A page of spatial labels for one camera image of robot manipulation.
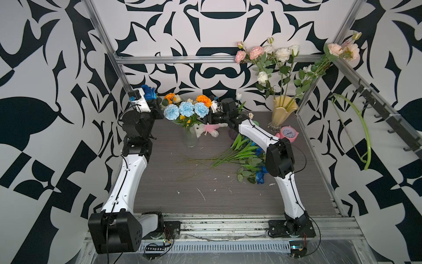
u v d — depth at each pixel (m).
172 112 0.72
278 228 0.74
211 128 1.05
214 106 0.84
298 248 0.70
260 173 0.85
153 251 0.73
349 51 0.74
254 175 0.87
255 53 0.81
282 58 0.85
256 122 1.09
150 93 0.62
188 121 0.83
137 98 0.57
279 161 0.58
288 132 1.07
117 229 0.38
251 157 0.91
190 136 0.99
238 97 0.92
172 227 0.75
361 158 0.70
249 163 0.90
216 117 0.81
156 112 0.63
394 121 0.58
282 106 1.00
